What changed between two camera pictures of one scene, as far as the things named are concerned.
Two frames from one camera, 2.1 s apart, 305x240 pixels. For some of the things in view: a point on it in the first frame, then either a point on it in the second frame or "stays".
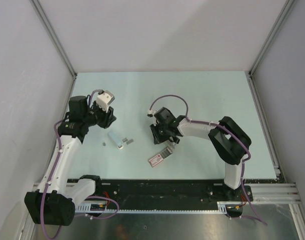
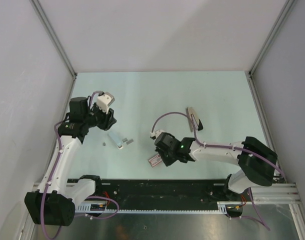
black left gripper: [108, 118] stays
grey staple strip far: [129, 141] stays
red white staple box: [159, 157] stays
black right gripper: [158, 139] to [167, 162]
